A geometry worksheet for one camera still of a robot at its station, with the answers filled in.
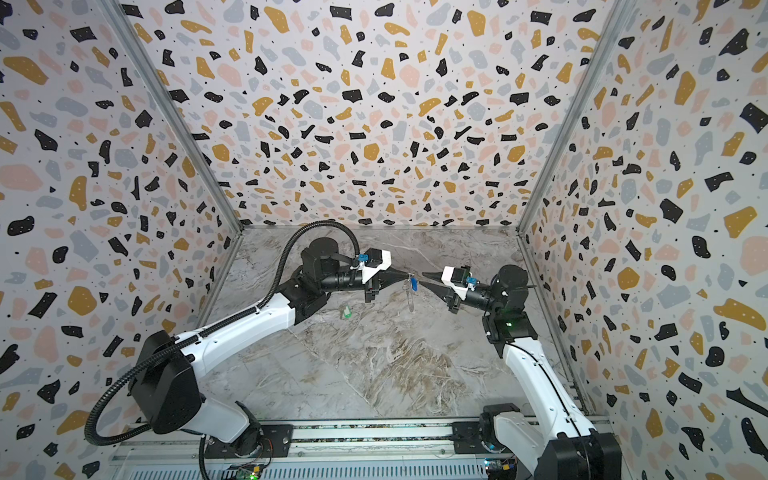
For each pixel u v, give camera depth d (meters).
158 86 0.80
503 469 0.72
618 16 0.72
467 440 0.73
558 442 0.41
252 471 0.70
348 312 0.97
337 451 0.73
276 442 0.73
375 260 0.56
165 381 0.41
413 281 0.68
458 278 0.56
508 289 0.55
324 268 0.58
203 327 0.47
